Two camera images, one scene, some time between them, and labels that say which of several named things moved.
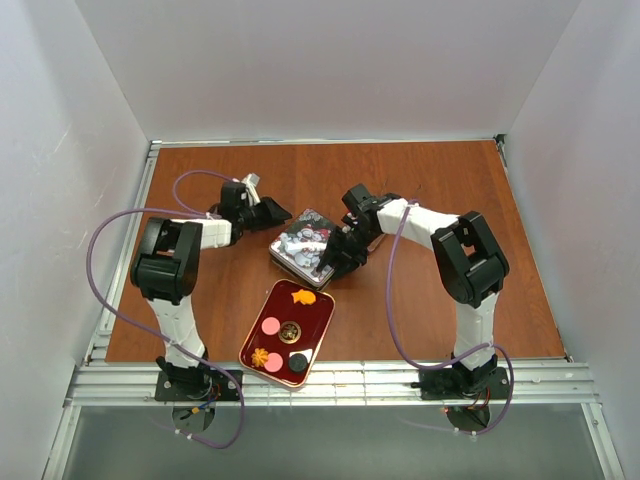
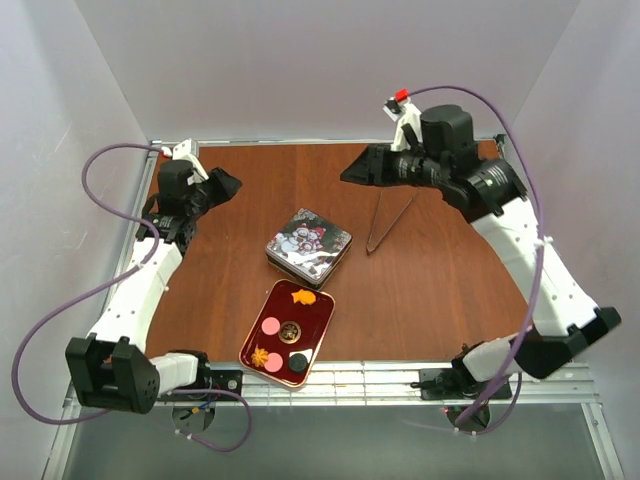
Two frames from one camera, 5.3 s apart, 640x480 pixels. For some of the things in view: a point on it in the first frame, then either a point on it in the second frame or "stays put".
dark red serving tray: [312, 319] stays put
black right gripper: [345, 244] to [378, 165]
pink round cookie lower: [274, 363] stays put
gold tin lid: [301, 245] stays put
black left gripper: [263, 213] to [213, 185]
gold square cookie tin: [302, 257] stays put
